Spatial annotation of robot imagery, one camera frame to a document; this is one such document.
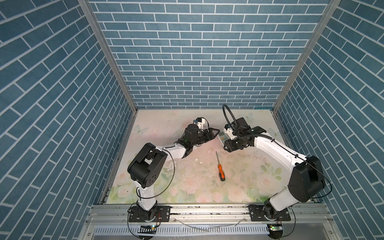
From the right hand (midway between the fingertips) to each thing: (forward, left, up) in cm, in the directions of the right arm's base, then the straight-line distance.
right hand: (227, 144), depth 86 cm
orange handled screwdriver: (-14, +2, -10) cm, 17 cm away
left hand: (+4, +6, +5) cm, 8 cm away
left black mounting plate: (-36, +32, -13) cm, 50 cm away
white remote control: (+5, +2, +1) cm, 5 cm away
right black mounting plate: (-32, -15, -12) cm, 37 cm away
